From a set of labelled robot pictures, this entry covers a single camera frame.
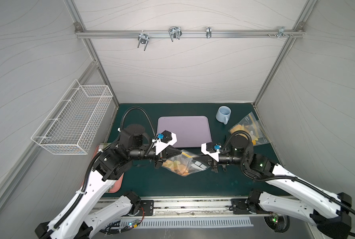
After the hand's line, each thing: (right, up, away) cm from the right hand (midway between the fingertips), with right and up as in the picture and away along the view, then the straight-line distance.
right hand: (193, 154), depth 61 cm
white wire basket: (-55, +12, +8) cm, 57 cm away
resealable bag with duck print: (-3, -5, +3) cm, 6 cm away
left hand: (-6, +2, -5) cm, 8 cm away
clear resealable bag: (+50, +2, +37) cm, 62 cm away
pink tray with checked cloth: (-40, -22, +19) cm, 50 cm away
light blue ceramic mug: (+26, +18, +47) cm, 57 cm away
